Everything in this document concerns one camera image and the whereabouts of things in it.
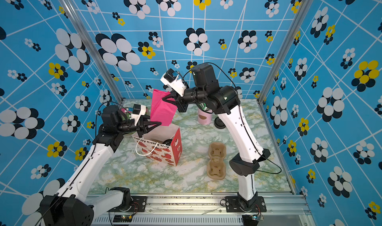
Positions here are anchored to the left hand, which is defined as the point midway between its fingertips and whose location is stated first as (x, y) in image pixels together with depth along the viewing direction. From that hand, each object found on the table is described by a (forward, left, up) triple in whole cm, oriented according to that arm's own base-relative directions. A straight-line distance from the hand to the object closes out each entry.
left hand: (161, 120), depth 67 cm
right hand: (+2, -5, +14) cm, 15 cm away
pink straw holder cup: (+21, -21, -25) cm, 39 cm away
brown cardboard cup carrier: (-11, -28, -30) cm, 42 cm away
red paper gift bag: (-6, +6, -12) cm, 15 cm away
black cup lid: (-1, -1, -18) cm, 18 cm away
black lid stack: (+20, -32, -29) cm, 48 cm away
